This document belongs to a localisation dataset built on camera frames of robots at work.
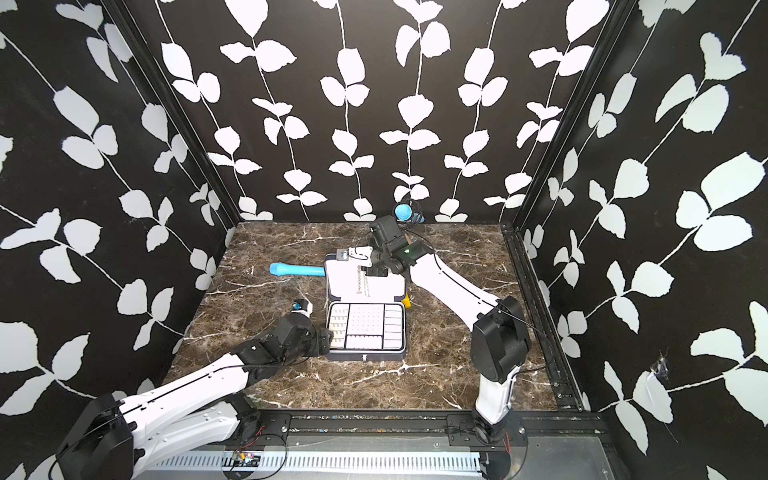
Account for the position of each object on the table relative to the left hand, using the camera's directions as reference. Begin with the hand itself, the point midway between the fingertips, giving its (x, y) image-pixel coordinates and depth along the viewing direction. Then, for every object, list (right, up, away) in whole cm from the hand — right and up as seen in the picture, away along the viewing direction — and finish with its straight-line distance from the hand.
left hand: (325, 331), depth 84 cm
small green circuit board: (-16, -27, -13) cm, 35 cm away
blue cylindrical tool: (-20, +17, +19) cm, 32 cm away
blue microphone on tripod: (+23, +35, +3) cm, 42 cm away
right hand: (+11, +24, 0) cm, 27 cm away
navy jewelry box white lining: (+12, +4, +4) cm, 13 cm away
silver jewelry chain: (+10, +14, +4) cm, 17 cm away
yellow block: (+24, +6, +12) cm, 28 cm away
